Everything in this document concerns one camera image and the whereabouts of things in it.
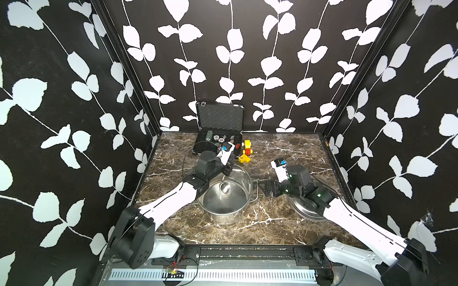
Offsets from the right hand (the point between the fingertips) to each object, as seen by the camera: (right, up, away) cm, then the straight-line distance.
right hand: (264, 178), depth 77 cm
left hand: (-13, +11, +3) cm, 17 cm away
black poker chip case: (-23, +29, +38) cm, 53 cm away
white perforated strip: (-21, -38, -7) cm, 44 cm away
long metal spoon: (-18, -7, +13) cm, 23 cm away
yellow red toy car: (-5, +12, +31) cm, 34 cm away
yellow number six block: (-7, +7, +28) cm, 30 cm away
